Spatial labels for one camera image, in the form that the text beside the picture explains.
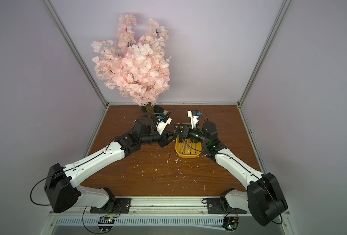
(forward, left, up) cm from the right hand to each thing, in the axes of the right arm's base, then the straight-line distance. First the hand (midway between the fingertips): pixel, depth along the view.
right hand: (175, 124), depth 72 cm
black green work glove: (+32, +16, -26) cm, 44 cm away
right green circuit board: (-37, -28, -30) cm, 56 cm away
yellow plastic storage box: (+1, -7, -27) cm, 28 cm away
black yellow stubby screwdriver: (-2, -2, -2) cm, 3 cm away
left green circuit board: (-40, +34, -31) cm, 61 cm away
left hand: (-5, -1, -4) cm, 6 cm away
